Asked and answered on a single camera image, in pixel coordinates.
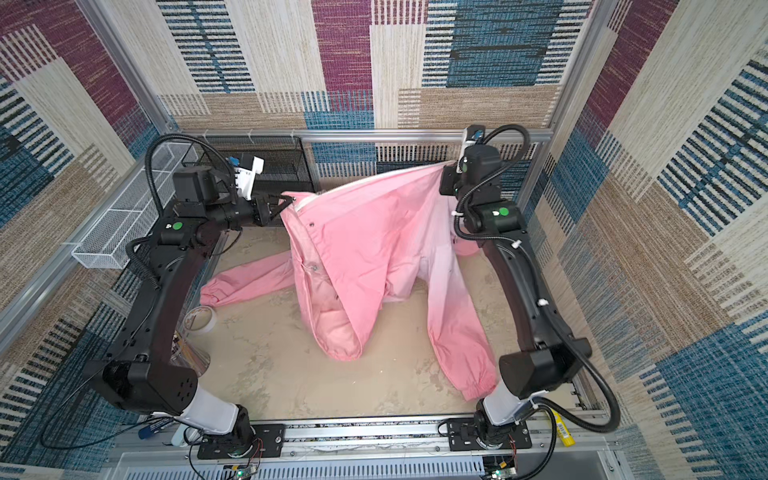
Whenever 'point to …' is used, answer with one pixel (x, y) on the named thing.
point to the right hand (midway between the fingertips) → (456, 170)
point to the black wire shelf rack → (285, 163)
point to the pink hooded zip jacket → (390, 239)
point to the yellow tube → (563, 431)
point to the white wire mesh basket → (128, 219)
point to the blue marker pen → (155, 428)
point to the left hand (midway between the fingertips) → (289, 195)
